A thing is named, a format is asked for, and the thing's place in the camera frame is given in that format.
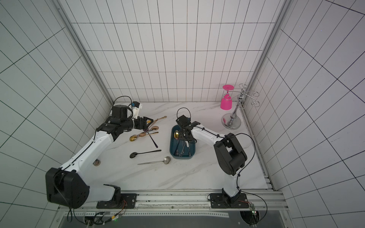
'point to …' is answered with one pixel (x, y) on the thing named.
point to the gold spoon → (133, 137)
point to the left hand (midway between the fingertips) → (147, 122)
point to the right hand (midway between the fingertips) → (179, 137)
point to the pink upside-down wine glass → (226, 102)
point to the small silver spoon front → (187, 146)
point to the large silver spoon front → (167, 160)
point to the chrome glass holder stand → (231, 121)
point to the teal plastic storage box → (178, 148)
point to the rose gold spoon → (154, 128)
